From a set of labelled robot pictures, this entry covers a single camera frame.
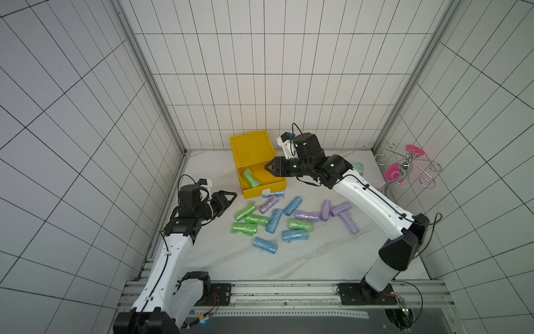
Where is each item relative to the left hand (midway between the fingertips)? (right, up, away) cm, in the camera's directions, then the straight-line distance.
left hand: (233, 200), depth 78 cm
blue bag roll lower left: (+13, -19, +4) cm, 23 cm away
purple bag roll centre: (+32, -9, +12) cm, 35 cm away
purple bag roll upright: (+40, -7, +16) cm, 43 cm away
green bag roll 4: (+27, -12, +10) cm, 32 cm away
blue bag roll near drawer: (+18, 0, +20) cm, 27 cm away
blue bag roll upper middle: (+25, -5, +17) cm, 31 cm away
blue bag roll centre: (+16, -11, +12) cm, 22 cm away
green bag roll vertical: (+6, +8, +8) cm, 13 cm away
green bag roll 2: (+8, -10, +12) cm, 18 cm away
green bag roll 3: (+5, -14, +9) cm, 17 cm away
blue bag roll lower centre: (+22, -16, +7) cm, 28 cm away
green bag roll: (+3, -8, +15) cm, 17 cm away
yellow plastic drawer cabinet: (+7, +20, +12) cm, 24 cm away
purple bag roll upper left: (+14, -4, +17) cm, 23 cm away
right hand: (+14, +15, -4) cm, 21 cm away
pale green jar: (+58, +12, +21) cm, 63 cm away
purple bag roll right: (+49, -12, +12) cm, 52 cm away
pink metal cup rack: (+65, +13, +2) cm, 66 cm away
